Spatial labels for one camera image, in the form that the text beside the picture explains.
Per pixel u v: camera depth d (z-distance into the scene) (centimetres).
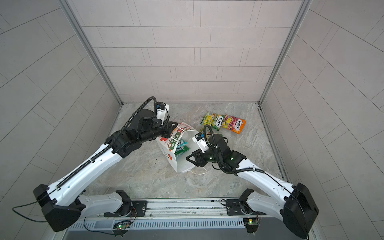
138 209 71
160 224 105
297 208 38
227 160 57
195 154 64
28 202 36
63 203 38
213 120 102
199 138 66
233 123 101
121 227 65
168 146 73
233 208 71
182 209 72
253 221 69
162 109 58
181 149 83
